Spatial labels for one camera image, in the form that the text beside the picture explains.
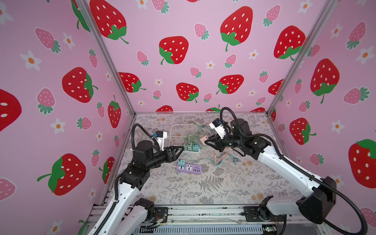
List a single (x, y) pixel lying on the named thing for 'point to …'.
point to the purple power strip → (189, 168)
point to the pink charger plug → (202, 140)
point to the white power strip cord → (171, 136)
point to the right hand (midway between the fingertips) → (205, 142)
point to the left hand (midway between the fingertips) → (182, 148)
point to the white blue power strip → (186, 150)
